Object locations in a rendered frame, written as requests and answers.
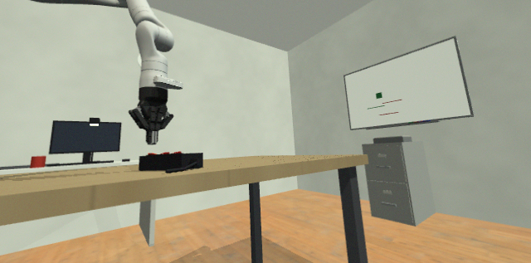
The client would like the black power strip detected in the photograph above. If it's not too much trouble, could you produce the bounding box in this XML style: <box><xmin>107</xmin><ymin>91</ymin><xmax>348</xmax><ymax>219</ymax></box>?
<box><xmin>139</xmin><ymin>152</ymin><xmax>203</xmax><ymax>173</ymax></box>

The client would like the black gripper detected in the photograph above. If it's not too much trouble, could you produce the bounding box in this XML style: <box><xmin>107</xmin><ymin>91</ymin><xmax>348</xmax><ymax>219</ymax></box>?
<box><xmin>129</xmin><ymin>86</ymin><xmax>173</xmax><ymax>145</ymax></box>

